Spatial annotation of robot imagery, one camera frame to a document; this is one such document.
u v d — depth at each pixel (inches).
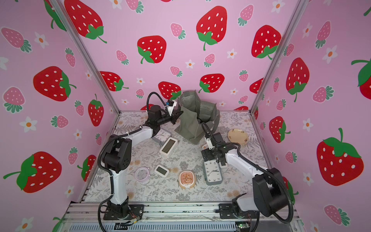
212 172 33.7
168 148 37.1
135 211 29.3
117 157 21.4
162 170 33.9
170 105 31.5
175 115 32.9
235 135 41.4
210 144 31.4
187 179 32.3
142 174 33.0
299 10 27.6
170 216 28.8
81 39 31.7
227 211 28.5
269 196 16.5
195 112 34.9
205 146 37.6
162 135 40.0
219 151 25.4
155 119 30.3
